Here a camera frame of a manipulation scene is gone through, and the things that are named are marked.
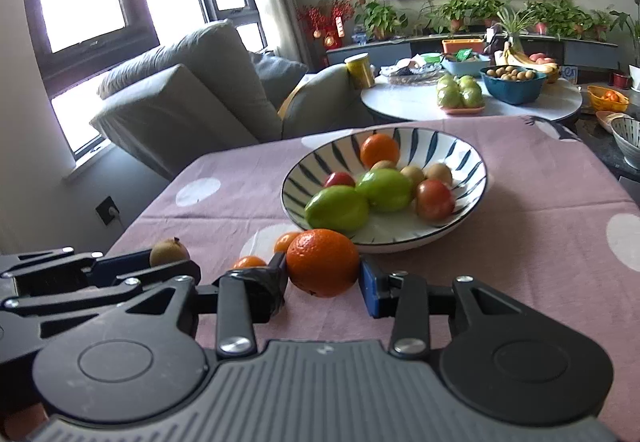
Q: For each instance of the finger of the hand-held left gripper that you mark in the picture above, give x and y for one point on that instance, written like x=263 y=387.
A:
x=165 y=272
x=125 y=264

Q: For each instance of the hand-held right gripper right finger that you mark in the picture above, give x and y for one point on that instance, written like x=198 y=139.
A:
x=371 y=289

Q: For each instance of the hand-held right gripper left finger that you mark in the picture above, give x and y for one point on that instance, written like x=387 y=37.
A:
x=272 y=289

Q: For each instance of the brown kiwi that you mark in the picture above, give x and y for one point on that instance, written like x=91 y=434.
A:
x=414 y=175
x=384 y=166
x=169 y=252
x=439 y=172

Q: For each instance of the orange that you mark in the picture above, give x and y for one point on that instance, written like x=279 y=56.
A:
x=322 y=262
x=248 y=263
x=380 y=151
x=286 y=242

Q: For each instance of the large green mango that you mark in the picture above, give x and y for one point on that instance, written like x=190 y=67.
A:
x=337 y=208

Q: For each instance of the round green fruit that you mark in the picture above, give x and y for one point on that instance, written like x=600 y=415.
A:
x=384 y=189

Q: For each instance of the red apple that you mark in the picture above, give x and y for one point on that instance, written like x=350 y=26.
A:
x=435 y=199

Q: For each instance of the large blue striped bowl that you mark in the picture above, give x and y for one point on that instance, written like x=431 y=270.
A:
x=320 y=162

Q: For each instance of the pile of small brown fruits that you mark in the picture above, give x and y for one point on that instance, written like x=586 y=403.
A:
x=510 y=72

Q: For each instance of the grey sofa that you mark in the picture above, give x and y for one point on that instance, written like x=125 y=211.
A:
x=165 y=107

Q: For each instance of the pink dotted tablecloth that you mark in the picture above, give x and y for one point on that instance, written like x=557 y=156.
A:
x=525 y=232

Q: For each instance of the yellow pillow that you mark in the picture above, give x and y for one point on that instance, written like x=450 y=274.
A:
x=290 y=102

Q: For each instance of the round white table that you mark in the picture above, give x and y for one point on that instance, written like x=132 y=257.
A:
x=400 y=100

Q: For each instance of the pink tray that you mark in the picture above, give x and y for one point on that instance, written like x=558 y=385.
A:
x=462 y=111

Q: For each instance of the green apple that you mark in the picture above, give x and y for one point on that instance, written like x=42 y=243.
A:
x=472 y=97
x=449 y=97
x=446 y=81
x=467 y=82

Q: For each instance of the grey pillow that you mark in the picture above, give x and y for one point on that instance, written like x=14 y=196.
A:
x=277 y=75

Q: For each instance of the yellow canister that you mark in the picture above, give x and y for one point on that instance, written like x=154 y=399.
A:
x=360 y=72

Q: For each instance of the glass plate of snacks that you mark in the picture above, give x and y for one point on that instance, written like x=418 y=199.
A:
x=407 y=72

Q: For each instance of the large dark framed window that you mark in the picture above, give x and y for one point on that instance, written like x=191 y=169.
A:
x=100 y=45

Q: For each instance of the small green bowl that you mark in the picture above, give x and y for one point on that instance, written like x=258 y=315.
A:
x=431 y=58

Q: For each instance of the teal container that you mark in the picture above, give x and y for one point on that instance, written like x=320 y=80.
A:
x=465 y=67

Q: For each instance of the dark blue bowl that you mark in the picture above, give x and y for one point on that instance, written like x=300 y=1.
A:
x=512 y=92

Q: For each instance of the green packet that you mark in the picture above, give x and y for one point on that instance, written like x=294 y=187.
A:
x=464 y=54

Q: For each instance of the blue white ornament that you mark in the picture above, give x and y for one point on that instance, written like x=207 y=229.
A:
x=359 y=36

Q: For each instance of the orange box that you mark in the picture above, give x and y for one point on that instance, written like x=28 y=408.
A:
x=462 y=46

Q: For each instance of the white cup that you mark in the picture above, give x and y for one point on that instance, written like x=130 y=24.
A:
x=498 y=57

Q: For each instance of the dark side table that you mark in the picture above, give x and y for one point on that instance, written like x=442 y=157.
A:
x=600 y=147

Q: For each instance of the potted green plant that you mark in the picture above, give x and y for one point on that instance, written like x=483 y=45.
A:
x=452 y=15
x=542 y=17
x=575 y=20
x=600 y=25
x=380 y=20
x=485 y=10

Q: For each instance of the red berry decoration plant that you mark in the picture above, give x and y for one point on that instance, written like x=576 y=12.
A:
x=317 y=17

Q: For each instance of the banana bunch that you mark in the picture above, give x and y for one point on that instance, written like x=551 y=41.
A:
x=520 y=56

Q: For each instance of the pink peaches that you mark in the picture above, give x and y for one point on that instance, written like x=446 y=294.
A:
x=540 y=57

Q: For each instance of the blue patterned box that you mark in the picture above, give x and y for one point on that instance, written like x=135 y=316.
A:
x=568 y=73

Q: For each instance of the orange basket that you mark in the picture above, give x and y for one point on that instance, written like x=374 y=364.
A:
x=597 y=103

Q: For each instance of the small blue striped bowl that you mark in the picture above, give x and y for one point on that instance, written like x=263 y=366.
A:
x=627 y=137

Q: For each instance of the spider plant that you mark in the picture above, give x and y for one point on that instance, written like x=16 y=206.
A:
x=512 y=22

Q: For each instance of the grey television console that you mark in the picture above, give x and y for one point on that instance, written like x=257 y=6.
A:
x=585 y=52

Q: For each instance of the red cup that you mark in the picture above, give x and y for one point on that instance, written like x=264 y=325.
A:
x=620 y=80

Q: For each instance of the tall plant in white pot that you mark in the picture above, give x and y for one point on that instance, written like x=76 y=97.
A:
x=635 y=77

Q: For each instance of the black wall outlet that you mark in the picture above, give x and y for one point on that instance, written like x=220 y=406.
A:
x=106 y=209

